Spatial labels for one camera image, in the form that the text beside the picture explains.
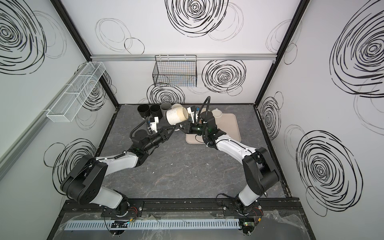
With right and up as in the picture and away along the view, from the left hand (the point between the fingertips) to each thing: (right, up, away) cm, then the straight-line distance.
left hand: (177, 128), depth 79 cm
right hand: (-1, +1, -2) cm, 3 cm away
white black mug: (-26, +11, +24) cm, 37 cm away
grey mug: (-12, +13, +27) cm, 33 cm away
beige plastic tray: (+34, +2, +30) cm, 45 cm away
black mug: (-19, +11, +27) cm, 35 cm away
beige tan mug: (0, +8, -3) cm, 8 cm away
